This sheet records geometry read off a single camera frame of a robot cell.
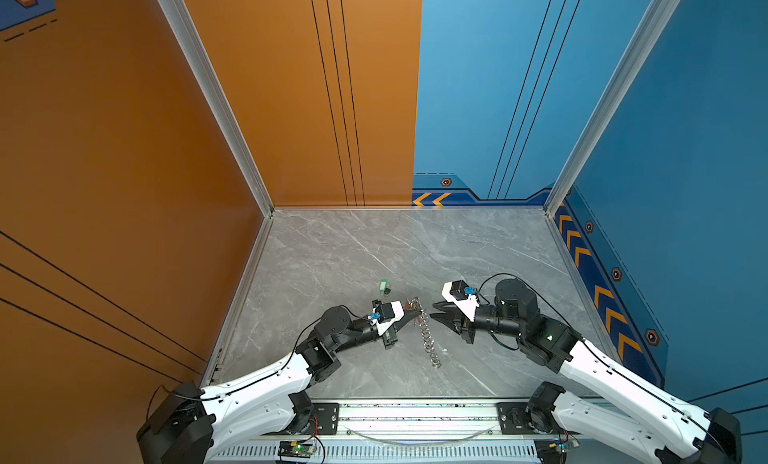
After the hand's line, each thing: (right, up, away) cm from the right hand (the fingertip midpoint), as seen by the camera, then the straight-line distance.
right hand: (432, 309), depth 69 cm
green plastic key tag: (-13, +1, +30) cm, 33 cm away
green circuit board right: (+29, -34, +2) cm, 45 cm away
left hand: (-4, +1, -2) cm, 4 cm away
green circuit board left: (-33, -34, +2) cm, 47 cm away
